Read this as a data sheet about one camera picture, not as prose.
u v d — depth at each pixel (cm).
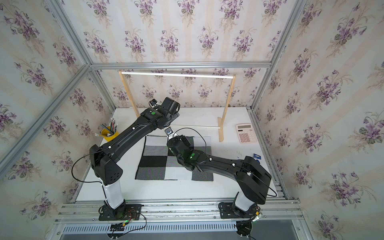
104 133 93
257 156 93
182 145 59
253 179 43
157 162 91
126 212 71
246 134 101
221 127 105
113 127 93
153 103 71
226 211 73
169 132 68
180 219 73
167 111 61
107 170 52
